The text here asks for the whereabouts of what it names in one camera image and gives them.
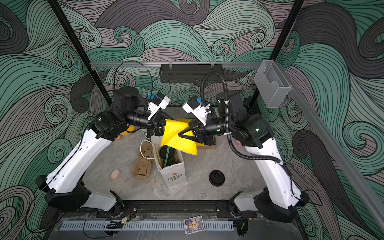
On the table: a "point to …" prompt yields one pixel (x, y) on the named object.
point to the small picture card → (193, 225)
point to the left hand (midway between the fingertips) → (180, 128)
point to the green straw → (167, 155)
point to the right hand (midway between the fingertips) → (182, 133)
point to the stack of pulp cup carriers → (141, 168)
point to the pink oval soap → (115, 174)
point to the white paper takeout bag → (172, 174)
